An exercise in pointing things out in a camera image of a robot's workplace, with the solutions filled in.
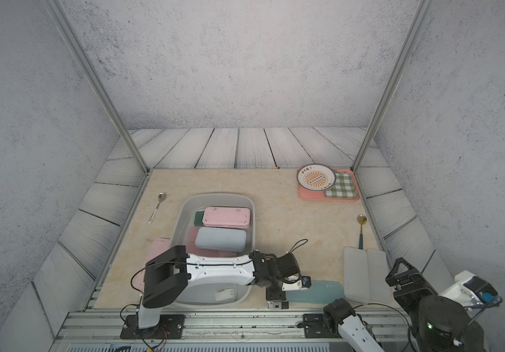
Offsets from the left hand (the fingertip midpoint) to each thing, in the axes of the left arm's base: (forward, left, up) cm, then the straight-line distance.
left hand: (288, 295), depth 77 cm
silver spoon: (+46, +57, -2) cm, 73 cm away
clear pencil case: (+1, +27, -2) cm, 27 cm away
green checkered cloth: (+50, -33, -1) cm, 60 cm away
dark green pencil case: (+33, +36, 0) cm, 49 cm away
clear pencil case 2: (+2, -33, -1) cm, 33 cm away
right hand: (-4, -24, +33) cm, 41 cm away
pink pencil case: (+31, +22, +3) cm, 38 cm away
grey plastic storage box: (+36, +41, +5) cm, 54 cm away
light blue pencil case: (+21, +25, +2) cm, 33 cm away
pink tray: (+47, -14, -3) cm, 49 cm away
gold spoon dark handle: (+31, -36, -1) cm, 48 cm away
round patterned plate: (+56, -21, 0) cm, 60 cm away
